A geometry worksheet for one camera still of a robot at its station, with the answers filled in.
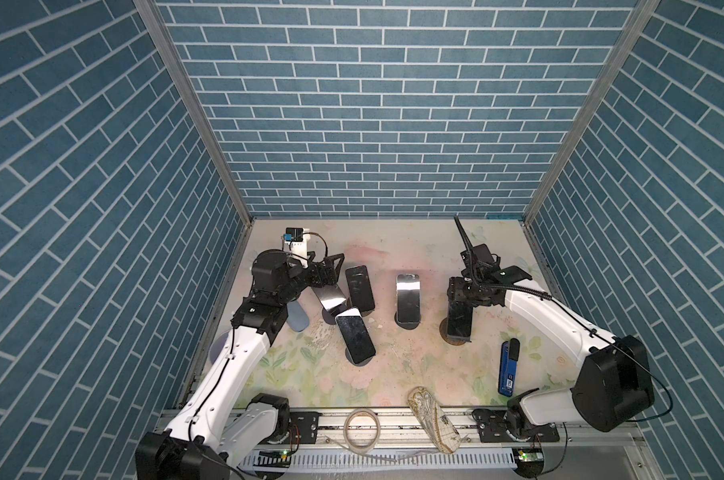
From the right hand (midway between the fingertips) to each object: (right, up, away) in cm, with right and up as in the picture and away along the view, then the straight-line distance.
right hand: (455, 289), depth 87 cm
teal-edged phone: (-14, -3, +1) cm, 14 cm away
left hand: (-35, +10, -12) cm, 38 cm away
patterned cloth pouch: (-9, -30, -14) cm, 34 cm away
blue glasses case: (-48, -9, +6) cm, 50 cm away
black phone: (-28, -1, +3) cm, 29 cm away
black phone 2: (+1, -9, 0) cm, 10 cm away
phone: (-37, -3, +3) cm, 37 cm away
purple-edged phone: (-29, -12, -6) cm, 32 cm away
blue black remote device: (+14, -18, -4) cm, 23 cm away
